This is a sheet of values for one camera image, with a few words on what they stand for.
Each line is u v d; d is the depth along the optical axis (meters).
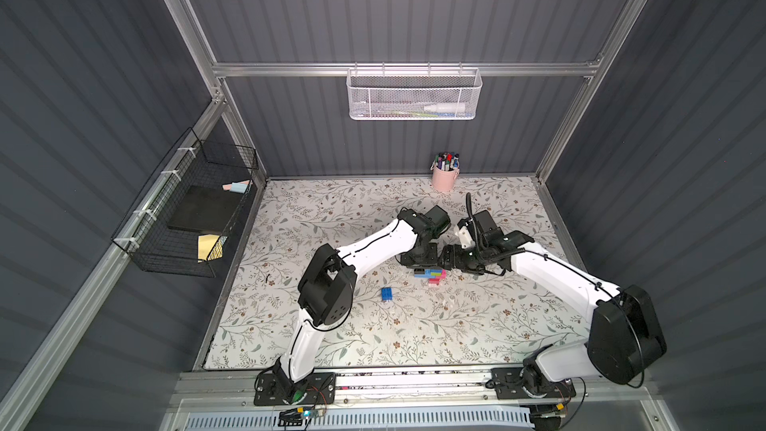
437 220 0.71
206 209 0.76
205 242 0.70
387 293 0.89
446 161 1.08
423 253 0.75
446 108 0.88
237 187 0.82
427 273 0.88
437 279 0.91
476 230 0.68
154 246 0.65
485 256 0.64
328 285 0.52
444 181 1.13
